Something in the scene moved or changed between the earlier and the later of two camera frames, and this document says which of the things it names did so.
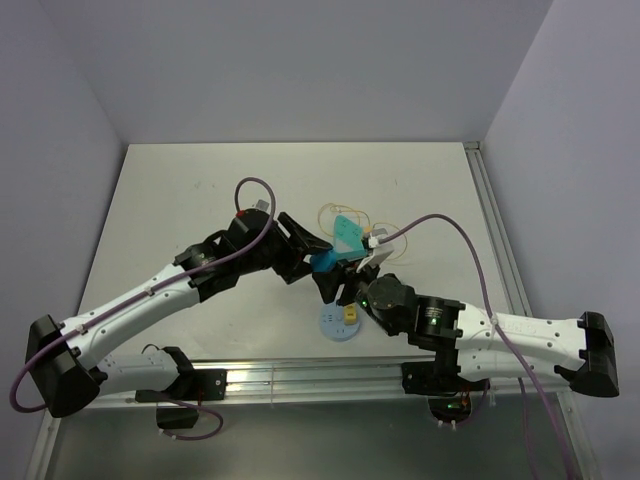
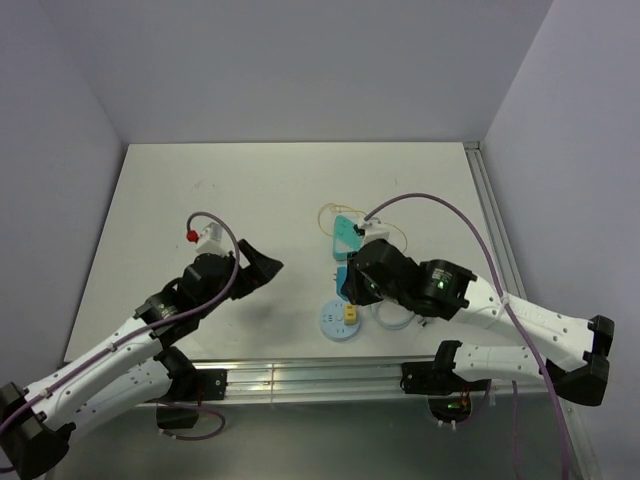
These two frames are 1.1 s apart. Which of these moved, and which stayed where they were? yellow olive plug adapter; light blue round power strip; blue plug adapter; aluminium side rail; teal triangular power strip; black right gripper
Moved: black right gripper; blue plug adapter
Stayed: yellow olive plug adapter; teal triangular power strip; aluminium side rail; light blue round power strip
